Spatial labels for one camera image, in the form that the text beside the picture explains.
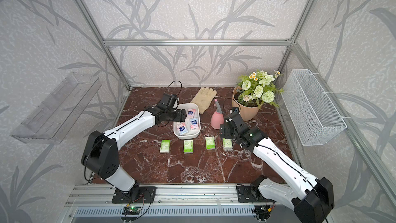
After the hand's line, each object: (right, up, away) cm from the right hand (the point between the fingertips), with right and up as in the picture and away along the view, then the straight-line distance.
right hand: (229, 127), depth 79 cm
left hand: (-27, +5, +10) cm, 29 cm away
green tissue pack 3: (-10, -11, +9) cm, 17 cm away
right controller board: (+14, -38, -8) cm, 41 cm away
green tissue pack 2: (-22, -13, +7) cm, 27 cm away
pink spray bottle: (-5, +3, +12) cm, 13 cm away
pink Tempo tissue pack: (-23, +6, +22) cm, 32 cm away
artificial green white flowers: (+15, +20, -1) cm, 25 cm away
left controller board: (-47, -38, -8) cm, 61 cm away
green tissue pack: (-36, -12, +8) cm, 39 cm away
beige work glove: (-15, +15, +36) cm, 42 cm away
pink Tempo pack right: (-20, -1, +17) cm, 26 cm away
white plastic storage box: (-21, -6, +14) cm, 26 cm away
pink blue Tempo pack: (-27, -3, +14) cm, 31 cm away
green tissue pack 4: (0, -12, +9) cm, 15 cm away
